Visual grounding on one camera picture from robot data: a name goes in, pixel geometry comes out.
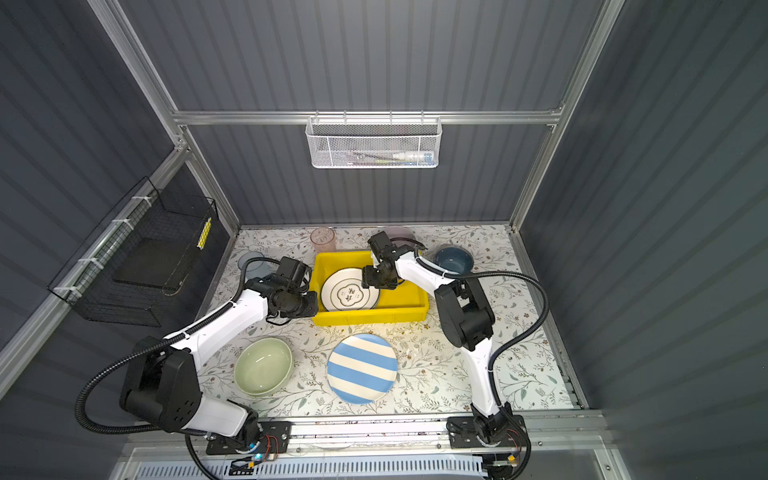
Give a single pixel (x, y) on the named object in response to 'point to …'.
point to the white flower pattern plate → (343, 290)
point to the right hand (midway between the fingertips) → (372, 285)
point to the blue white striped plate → (362, 368)
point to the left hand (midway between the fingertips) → (315, 308)
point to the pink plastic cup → (323, 240)
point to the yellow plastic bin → (408, 302)
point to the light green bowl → (263, 367)
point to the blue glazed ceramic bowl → (456, 257)
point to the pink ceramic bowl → (404, 232)
